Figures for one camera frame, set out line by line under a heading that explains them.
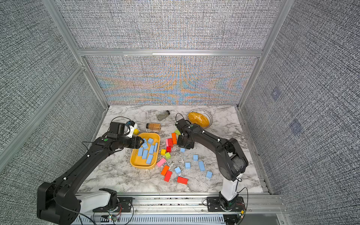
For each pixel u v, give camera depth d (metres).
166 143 0.95
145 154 0.90
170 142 0.95
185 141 0.77
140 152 0.92
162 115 1.10
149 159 0.90
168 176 0.83
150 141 0.96
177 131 1.03
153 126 1.03
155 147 0.92
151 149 0.92
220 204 0.66
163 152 0.92
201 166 0.88
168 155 0.89
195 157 0.88
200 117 1.03
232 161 0.51
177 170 0.83
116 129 0.63
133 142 0.72
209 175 0.82
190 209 0.73
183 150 0.87
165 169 0.86
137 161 0.88
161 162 0.88
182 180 0.82
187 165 0.86
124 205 0.73
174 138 1.00
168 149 0.92
